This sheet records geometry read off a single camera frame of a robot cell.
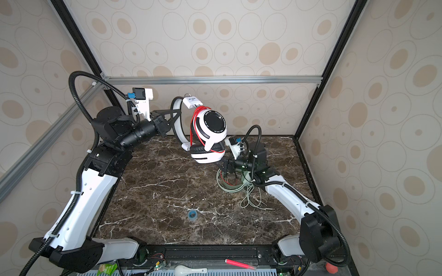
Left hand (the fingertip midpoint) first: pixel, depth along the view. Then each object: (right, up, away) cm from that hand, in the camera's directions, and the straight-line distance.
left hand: (181, 111), depth 52 cm
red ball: (+56, -59, +17) cm, 83 cm away
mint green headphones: (+25, -27, +39) cm, 53 cm away
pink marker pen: (+19, -59, +19) cm, 65 cm away
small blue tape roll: (-3, -44, +33) cm, 55 cm away
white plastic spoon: (-4, -61, +18) cm, 63 cm away
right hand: (+10, -15, +22) cm, 28 cm away
